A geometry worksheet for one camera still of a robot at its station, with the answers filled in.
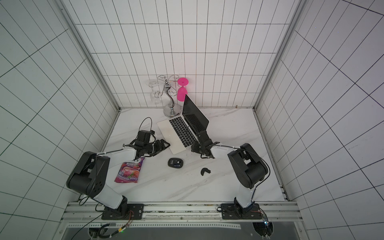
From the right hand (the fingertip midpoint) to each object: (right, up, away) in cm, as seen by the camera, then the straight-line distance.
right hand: (189, 147), depth 95 cm
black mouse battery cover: (+10, -12, -8) cm, 17 cm away
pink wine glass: (-5, +38, +5) cm, 39 cm away
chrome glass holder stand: (-15, +26, +22) cm, 37 cm away
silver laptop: (-7, +10, +8) cm, 14 cm away
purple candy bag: (-35, -12, -11) cm, 38 cm away
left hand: (-15, 0, -3) cm, 16 cm away
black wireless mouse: (-8, -8, -8) cm, 14 cm away
